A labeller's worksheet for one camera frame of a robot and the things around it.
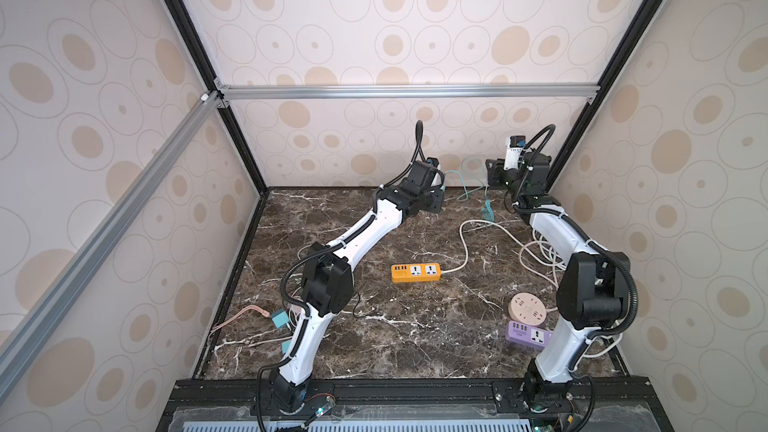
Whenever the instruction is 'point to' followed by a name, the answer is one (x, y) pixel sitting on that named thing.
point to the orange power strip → (416, 272)
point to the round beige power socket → (527, 308)
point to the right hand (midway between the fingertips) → (493, 157)
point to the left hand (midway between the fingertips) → (449, 190)
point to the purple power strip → (530, 335)
